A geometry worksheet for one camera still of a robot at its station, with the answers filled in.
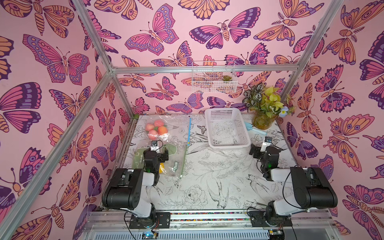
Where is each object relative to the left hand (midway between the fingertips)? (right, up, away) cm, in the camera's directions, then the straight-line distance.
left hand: (159, 146), depth 94 cm
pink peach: (-5, +7, +6) cm, 11 cm away
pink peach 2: (-4, +15, +14) cm, 21 cm away
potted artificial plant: (+68, +27, +1) cm, 73 cm away
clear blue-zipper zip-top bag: (+6, +10, +17) cm, 21 cm away
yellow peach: (+4, -11, -8) cm, 14 cm away
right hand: (+64, +1, -1) cm, 64 cm away
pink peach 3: (-10, +13, +12) cm, 20 cm away
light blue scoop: (+64, +13, +18) cm, 67 cm away
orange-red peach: (0, +10, +12) cm, 16 cm away
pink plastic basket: (+47, +12, +19) cm, 52 cm away
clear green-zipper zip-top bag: (+11, -11, -8) cm, 17 cm away
